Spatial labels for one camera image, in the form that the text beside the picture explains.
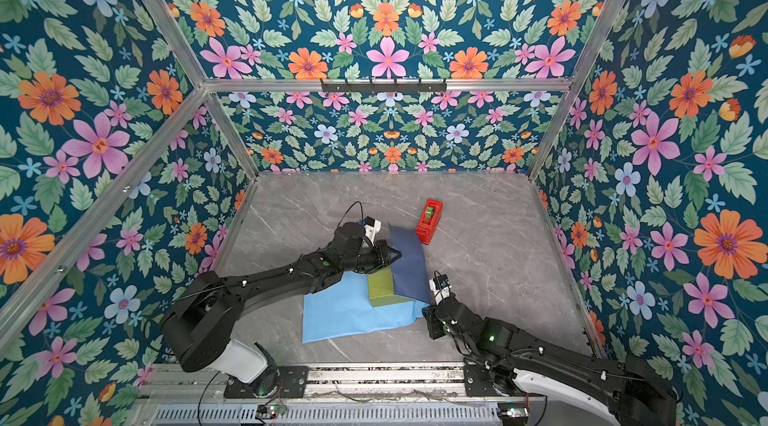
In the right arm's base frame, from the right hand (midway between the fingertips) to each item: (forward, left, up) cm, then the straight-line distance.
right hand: (422, 312), depth 80 cm
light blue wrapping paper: (+4, +23, -5) cm, 24 cm away
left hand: (+12, +4, +12) cm, 18 cm away
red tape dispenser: (+31, -3, +1) cm, 31 cm away
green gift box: (+4, +11, +6) cm, 13 cm away
